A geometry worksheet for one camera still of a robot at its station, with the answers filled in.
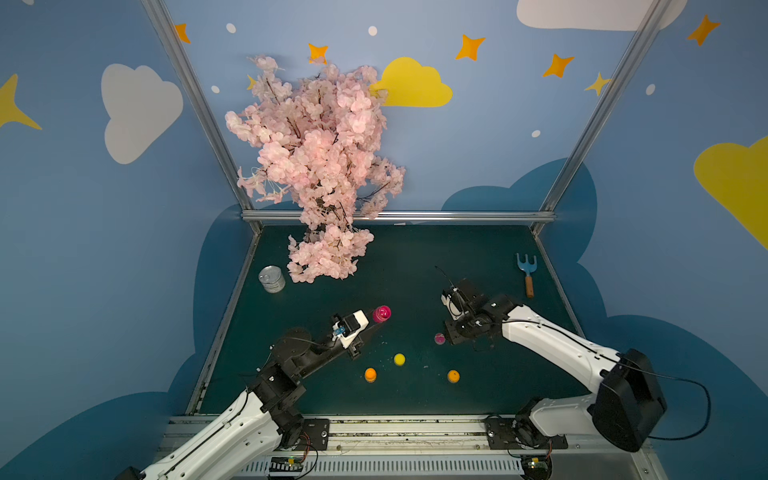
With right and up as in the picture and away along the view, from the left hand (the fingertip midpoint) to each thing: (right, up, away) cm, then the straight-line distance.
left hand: (377, 309), depth 67 cm
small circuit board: (-23, -41, +6) cm, 47 cm away
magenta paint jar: (+1, -1, -2) cm, 3 cm away
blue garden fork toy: (+54, +7, +41) cm, 69 cm away
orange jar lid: (+21, -23, +17) cm, 36 cm away
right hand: (+22, -9, +18) cm, 30 cm away
